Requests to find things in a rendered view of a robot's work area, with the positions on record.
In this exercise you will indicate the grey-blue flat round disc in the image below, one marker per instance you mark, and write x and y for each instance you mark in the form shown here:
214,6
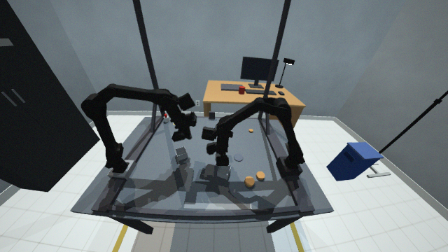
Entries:
238,157

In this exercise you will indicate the white open-top square box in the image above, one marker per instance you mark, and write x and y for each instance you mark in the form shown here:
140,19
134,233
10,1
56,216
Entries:
180,153

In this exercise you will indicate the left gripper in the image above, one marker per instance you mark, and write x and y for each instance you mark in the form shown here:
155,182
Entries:
222,160

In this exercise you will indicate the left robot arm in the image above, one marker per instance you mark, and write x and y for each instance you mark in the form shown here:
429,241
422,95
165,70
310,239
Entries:
278,107

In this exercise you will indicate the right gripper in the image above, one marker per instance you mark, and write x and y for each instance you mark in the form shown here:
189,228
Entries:
181,134

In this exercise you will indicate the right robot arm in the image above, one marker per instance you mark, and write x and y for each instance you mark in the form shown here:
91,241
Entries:
94,107

